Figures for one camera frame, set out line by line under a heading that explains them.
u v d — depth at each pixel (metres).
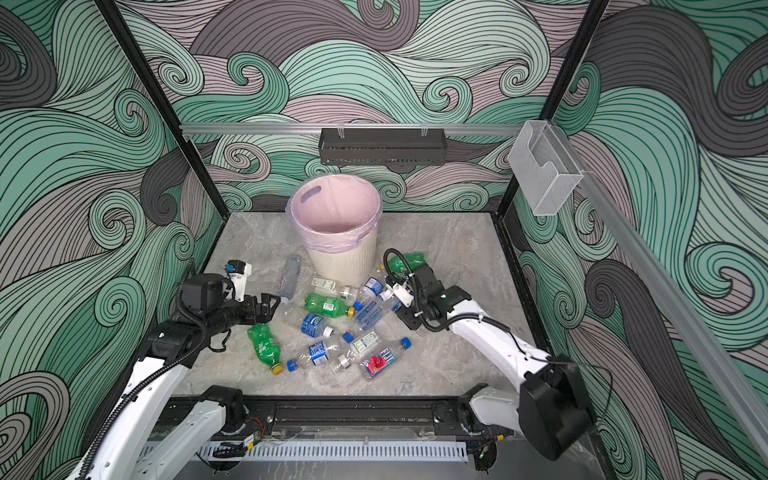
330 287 0.92
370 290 0.92
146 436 0.44
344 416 0.74
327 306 0.88
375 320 0.88
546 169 0.76
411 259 1.03
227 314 0.59
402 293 0.74
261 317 0.65
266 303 0.66
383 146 0.96
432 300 0.60
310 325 0.83
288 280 0.98
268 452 0.70
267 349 0.80
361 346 0.80
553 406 0.39
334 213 1.01
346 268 0.90
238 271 0.64
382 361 0.78
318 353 0.79
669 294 0.52
